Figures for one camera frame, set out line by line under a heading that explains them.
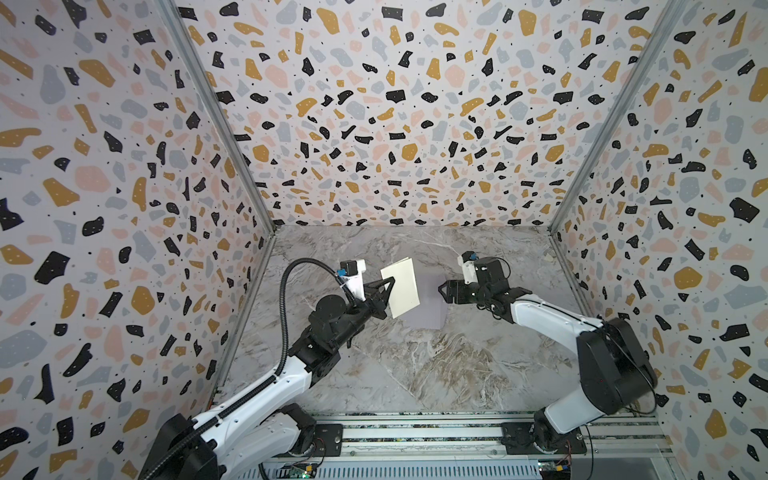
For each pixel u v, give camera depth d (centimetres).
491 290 71
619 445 74
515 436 75
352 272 63
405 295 75
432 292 99
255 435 54
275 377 50
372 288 66
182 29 72
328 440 74
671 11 71
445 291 84
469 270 82
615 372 46
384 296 70
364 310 65
